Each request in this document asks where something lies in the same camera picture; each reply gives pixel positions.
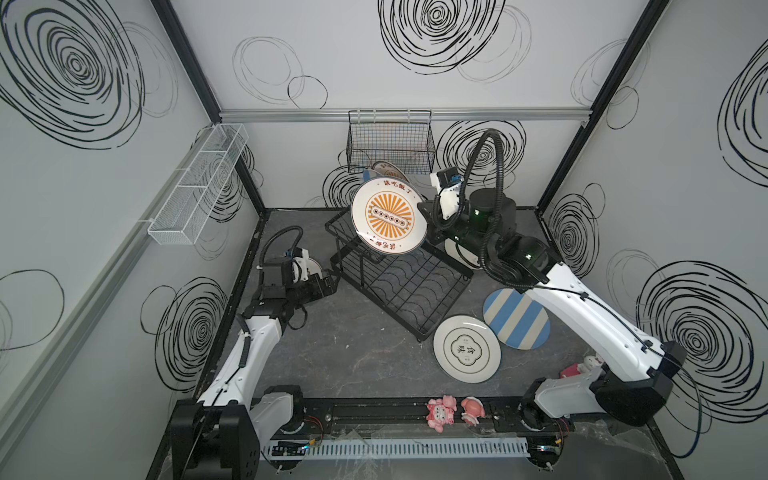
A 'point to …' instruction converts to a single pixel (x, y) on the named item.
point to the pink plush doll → (441, 411)
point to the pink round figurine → (473, 410)
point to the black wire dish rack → (411, 291)
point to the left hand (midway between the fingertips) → (329, 278)
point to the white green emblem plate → (468, 348)
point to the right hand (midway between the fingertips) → (419, 202)
